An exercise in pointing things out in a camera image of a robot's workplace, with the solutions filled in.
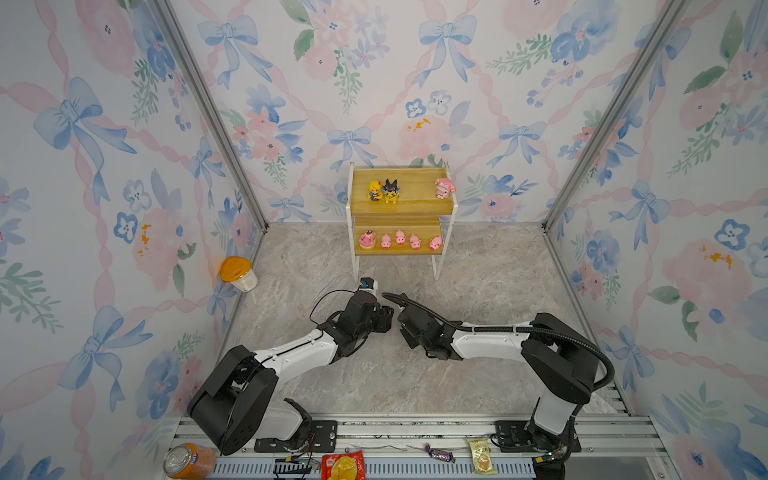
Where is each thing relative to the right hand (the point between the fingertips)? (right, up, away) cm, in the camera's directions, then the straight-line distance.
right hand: (411, 320), depth 92 cm
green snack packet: (+15, -27, -21) cm, 38 cm away
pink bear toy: (-14, +25, -1) cm, 28 cm away
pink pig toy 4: (+7, +24, 0) cm, 25 cm away
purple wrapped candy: (+5, -28, -20) cm, 35 cm away
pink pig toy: (-8, +24, 0) cm, 25 cm away
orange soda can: (-48, -23, -30) cm, 61 cm away
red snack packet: (-18, -29, -23) cm, 41 cm away
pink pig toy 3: (+1, +24, 0) cm, 24 cm away
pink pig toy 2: (-3, +25, +1) cm, 26 cm away
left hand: (-7, +4, -4) cm, 9 cm away
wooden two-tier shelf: (-4, +31, -13) cm, 34 cm away
